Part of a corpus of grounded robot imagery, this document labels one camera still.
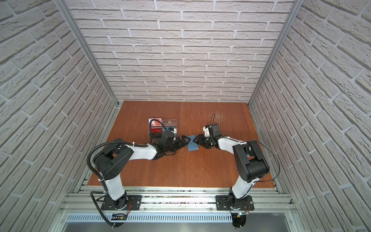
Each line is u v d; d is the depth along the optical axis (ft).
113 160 1.60
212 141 2.39
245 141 1.75
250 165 1.56
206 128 2.94
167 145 2.45
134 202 2.42
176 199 2.54
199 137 2.80
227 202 2.43
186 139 2.80
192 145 2.95
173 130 2.87
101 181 1.70
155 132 3.17
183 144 2.69
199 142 2.74
